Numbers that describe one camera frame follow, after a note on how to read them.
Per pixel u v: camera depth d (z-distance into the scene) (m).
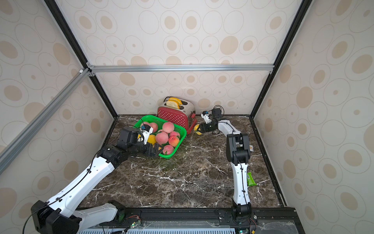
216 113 0.89
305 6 0.67
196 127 1.05
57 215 0.37
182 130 1.01
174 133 1.00
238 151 0.64
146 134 0.66
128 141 0.57
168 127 0.97
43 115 0.63
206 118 0.97
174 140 0.94
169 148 0.90
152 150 0.67
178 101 1.01
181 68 1.24
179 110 0.97
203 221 0.73
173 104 1.00
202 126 0.95
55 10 0.69
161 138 0.92
